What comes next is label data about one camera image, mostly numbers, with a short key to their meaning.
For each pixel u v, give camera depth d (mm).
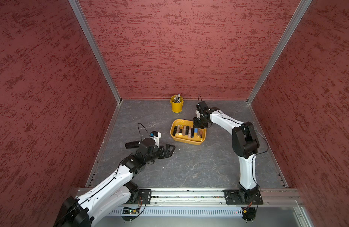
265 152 540
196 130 948
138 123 1063
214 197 756
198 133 974
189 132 984
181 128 1001
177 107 1099
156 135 725
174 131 999
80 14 731
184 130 1001
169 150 696
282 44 853
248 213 708
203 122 831
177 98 995
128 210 719
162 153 691
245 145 550
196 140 926
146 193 757
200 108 809
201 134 974
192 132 977
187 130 1002
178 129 1002
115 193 581
